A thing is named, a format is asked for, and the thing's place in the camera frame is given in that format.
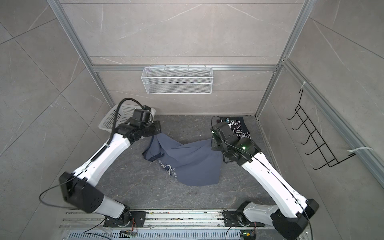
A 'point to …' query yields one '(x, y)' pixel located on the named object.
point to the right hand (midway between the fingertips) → (217, 138)
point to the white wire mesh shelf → (178, 80)
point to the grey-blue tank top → (194, 163)
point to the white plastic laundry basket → (126, 113)
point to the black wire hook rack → (321, 149)
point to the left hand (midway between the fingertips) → (162, 124)
